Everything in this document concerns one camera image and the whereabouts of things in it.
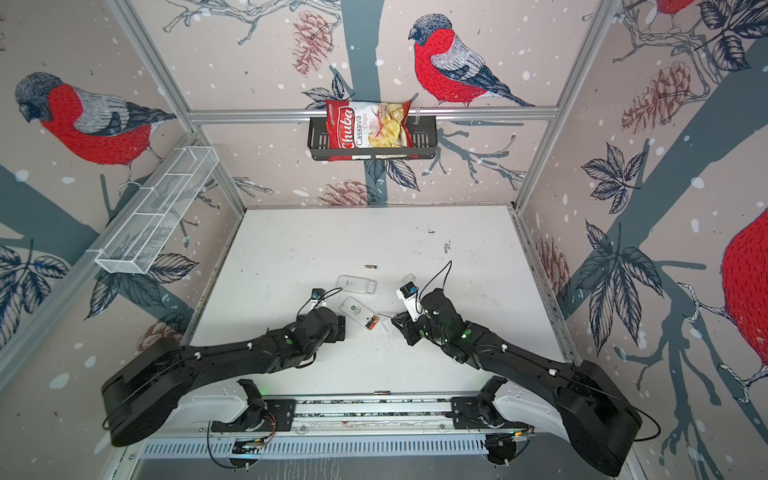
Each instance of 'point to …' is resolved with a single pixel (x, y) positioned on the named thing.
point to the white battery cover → (408, 278)
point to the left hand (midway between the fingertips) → (332, 319)
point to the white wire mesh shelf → (135, 246)
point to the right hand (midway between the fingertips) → (392, 324)
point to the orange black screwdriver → (384, 315)
